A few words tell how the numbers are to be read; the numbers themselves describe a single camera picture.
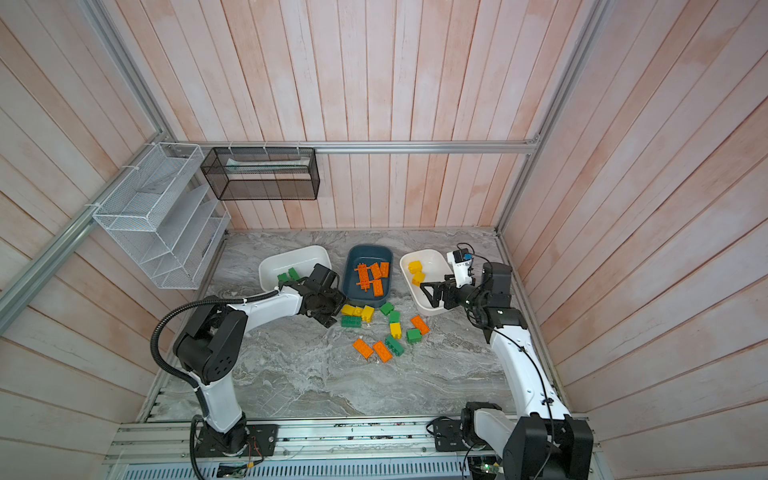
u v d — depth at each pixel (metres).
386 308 0.97
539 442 0.39
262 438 0.73
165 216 0.73
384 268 1.07
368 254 1.11
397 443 0.73
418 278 1.04
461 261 0.69
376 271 1.06
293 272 1.04
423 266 1.07
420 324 0.94
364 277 1.04
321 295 0.77
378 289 1.01
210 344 0.49
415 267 1.07
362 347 0.88
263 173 1.04
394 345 0.88
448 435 0.73
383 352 0.88
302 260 1.08
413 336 0.91
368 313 0.95
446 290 0.70
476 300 0.66
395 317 0.95
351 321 0.93
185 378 0.51
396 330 0.90
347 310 0.95
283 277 1.03
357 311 0.96
